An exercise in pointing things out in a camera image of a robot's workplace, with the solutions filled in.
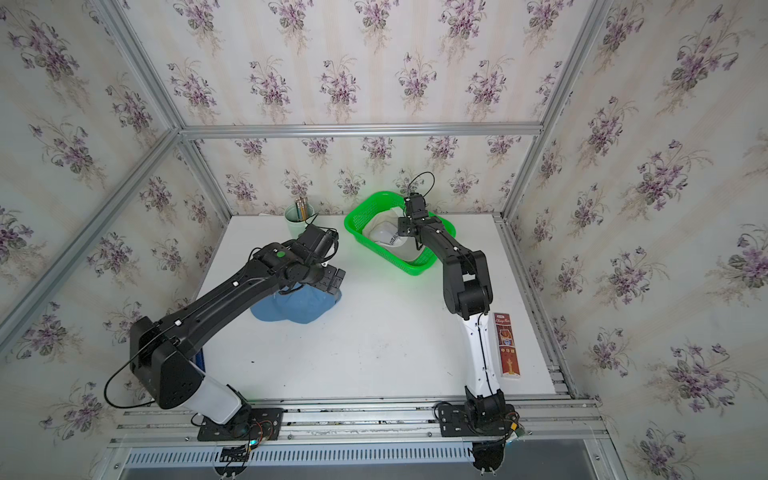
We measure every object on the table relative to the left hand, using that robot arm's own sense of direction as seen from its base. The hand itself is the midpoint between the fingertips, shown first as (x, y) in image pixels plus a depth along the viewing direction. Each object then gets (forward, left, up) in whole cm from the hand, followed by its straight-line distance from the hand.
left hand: (330, 275), depth 81 cm
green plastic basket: (+41, -13, -9) cm, 44 cm away
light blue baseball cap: (-4, +10, -9) cm, 14 cm away
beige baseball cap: (+30, -14, -13) cm, 36 cm away
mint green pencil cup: (+24, +15, -6) cm, 29 cm away
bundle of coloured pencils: (+29, +13, -2) cm, 32 cm away
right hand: (+29, -26, -9) cm, 40 cm away
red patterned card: (-17, -51, -16) cm, 56 cm away
